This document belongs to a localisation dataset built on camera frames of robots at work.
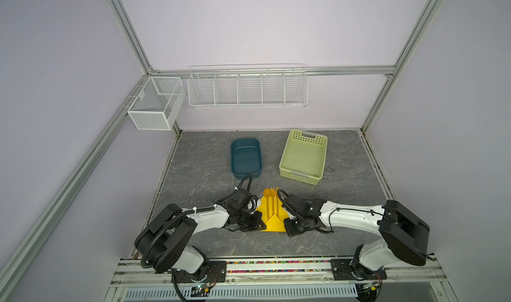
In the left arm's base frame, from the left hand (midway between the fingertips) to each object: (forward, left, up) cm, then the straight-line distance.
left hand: (265, 230), depth 83 cm
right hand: (-1, -9, -1) cm, 10 cm away
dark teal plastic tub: (+41, +8, -3) cm, 42 cm away
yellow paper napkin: (+2, -4, -1) cm, 5 cm away
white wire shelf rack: (+61, +4, +29) cm, 68 cm away
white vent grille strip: (-19, +35, -2) cm, 40 cm away
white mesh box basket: (+61, +52, +22) cm, 82 cm away
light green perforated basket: (+38, -24, -2) cm, 45 cm away
